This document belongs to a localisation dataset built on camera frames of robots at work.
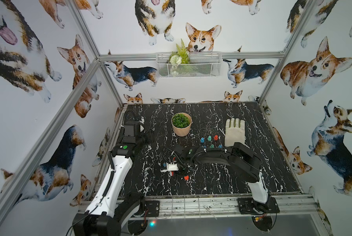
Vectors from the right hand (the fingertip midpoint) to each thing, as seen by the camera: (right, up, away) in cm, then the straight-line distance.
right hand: (173, 172), depth 85 cm
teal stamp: (+24, +14, +8) cm, 29 cm away
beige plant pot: (+5, +29, +10) cm, 31 cm away
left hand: (-11, +25, -6) cm, 28 cm away
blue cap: (+20, +13, +11) cm, 26 cm away
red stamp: (+28, +18, +13) cm, 36 cm away
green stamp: (+23, +18, +13) cm, 32 cm away
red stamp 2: (0, 0, -3) cm, 3 cm away
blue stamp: (+19, +17, +12) cm, 28 cm away
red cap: (+8, -2, -2) cm, 8 cm away
